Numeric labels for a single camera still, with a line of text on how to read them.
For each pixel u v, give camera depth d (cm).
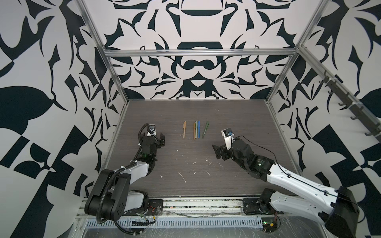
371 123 53
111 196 42
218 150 69
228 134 66
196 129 102
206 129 102
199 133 101
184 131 102
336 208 40
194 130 102
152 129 76
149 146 66
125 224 70
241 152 57
